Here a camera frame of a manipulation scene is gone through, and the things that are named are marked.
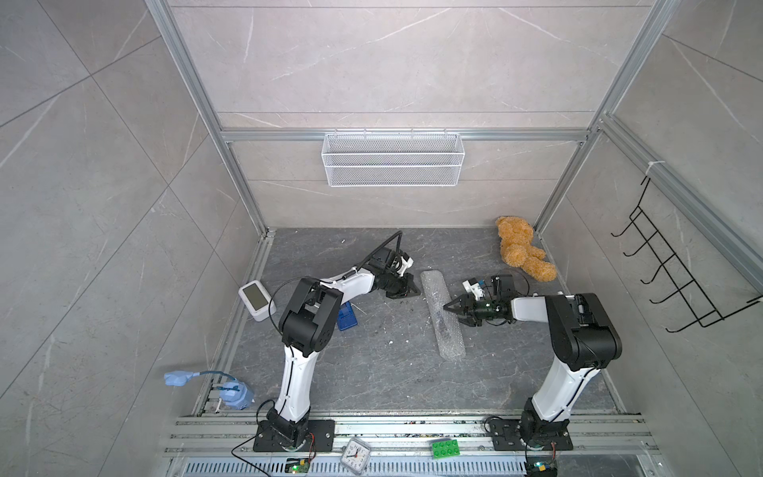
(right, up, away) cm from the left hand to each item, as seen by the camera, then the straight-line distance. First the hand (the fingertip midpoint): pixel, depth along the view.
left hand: (425, 289), depth 94 cm
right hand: (+9, -7, -1) cm, 11 cm away
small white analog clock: (-20, -37, -25) cm, 49 cm away
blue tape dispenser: (-25, -7, -6) cm, 27 cm away
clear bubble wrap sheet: (+5, -8, -6) cm, 11 cm away
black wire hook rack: (+52, +1, -35) cm, 63 cm away
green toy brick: (+1, -35, -25) cm, 43 cm away
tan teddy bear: (+30, +13, 0) cm, 32 cm away
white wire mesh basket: (-11, +45, +6) cm, 46 cm away
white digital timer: (-55, -4, +2) cm, 55 cm away
